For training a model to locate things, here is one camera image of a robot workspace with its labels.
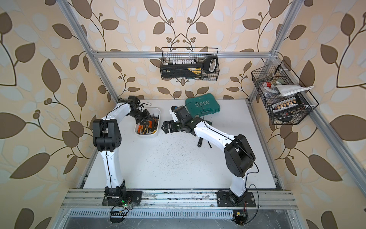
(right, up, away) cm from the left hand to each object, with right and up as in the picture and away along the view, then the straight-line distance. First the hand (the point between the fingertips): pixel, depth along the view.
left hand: (153, 119), depth 98 cm
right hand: (+13, -4, -12) cm, 18 cm away
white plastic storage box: (+1, +6, +7) cm, 9 cm away
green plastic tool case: (+36, +11, +13) cm, 40 cm away
